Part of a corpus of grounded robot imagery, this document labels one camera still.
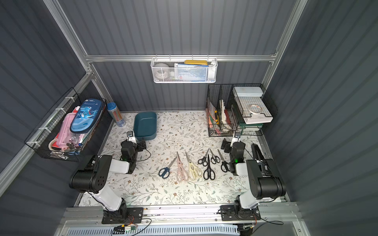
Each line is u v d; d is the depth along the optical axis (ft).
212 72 2.83
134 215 2.41
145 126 3.52
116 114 3.33
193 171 2.89
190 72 2.83
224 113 3.36
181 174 2.84
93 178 1.54
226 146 2.78
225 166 2.98
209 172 2.89
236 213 2.20
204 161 3.06
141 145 2.84
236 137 2.63
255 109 3.09
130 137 2.66
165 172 2.88
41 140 2.00
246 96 3.35
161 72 2.76
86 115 2.28
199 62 2.92
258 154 3.07
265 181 1.48
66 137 2.23
